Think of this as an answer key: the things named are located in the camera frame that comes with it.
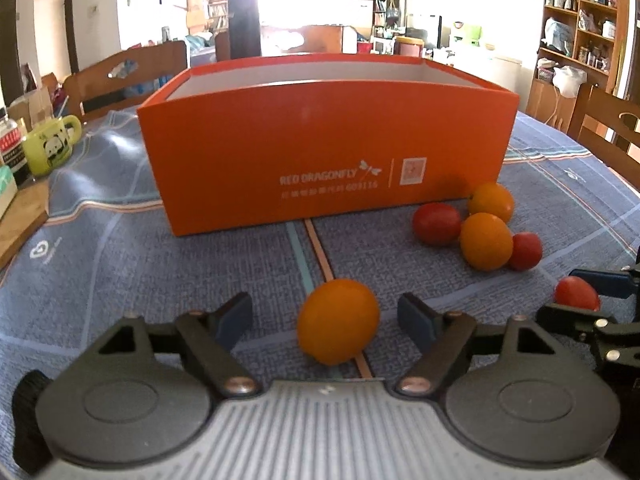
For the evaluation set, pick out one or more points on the orange cardboard box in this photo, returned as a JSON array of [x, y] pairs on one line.
[[300, 140]]

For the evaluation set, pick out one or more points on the pink bin with yellow lid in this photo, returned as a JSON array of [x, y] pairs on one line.
[[409, 47]]

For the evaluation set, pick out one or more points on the wooden shelf cabinet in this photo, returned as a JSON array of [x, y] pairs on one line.
[[585, 20]]

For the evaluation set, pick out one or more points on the brown cardboard box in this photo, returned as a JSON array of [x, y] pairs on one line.
[[32, 105]]

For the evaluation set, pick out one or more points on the red cherry tomato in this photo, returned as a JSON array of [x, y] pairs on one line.
[[527, 251], [436, 224], [575, 294]]

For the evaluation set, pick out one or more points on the green panda mug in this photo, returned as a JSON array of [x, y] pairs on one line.
[[47, 147]]

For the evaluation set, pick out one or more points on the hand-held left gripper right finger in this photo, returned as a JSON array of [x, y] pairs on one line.
[[415, 317]]

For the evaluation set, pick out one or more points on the clear bottle with black cap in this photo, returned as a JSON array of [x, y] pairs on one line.
[[12, 145]]

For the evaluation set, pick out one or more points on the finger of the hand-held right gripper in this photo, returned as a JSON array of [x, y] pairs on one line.
[[575, 321], [607, 282]]

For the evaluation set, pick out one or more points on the dark cylindrical thermos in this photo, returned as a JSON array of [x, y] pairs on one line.
[[244, 25]]

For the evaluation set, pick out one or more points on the wooden cutting board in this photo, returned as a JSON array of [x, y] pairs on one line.
[[22, 220]]

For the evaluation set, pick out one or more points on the orange cherry tomato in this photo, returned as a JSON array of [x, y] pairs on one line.
[[492, 200], [337, 320], [486, 242]]

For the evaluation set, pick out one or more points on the narrow bookshelf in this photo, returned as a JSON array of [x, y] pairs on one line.
[[217, 7]]

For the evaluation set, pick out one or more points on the dark bookshelf with books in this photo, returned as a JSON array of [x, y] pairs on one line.
[[387, 5]]

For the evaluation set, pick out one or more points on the wooden chair with oval cutout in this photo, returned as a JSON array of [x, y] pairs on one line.
[[150, 65]]

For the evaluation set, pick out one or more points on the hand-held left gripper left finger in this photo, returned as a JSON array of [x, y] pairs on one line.
[[232, 317]]

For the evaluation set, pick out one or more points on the blue patterned tablecloth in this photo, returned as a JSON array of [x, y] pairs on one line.
[[150, 270]]

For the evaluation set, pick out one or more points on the teal white tissue pack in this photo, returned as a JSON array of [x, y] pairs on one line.
[[6, 190]]

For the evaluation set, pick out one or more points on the white plastic bag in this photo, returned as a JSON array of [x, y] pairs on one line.
[[569, 80]]

